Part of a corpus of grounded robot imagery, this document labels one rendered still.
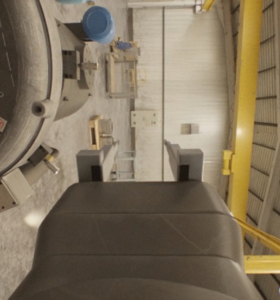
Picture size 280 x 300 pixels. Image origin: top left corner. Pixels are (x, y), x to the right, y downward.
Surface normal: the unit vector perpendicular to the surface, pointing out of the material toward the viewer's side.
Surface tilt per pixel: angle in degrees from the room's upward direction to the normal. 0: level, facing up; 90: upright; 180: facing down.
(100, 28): 90
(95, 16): 90
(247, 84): 90
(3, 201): 90
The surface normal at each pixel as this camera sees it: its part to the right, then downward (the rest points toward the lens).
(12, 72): -0.03, 0.29
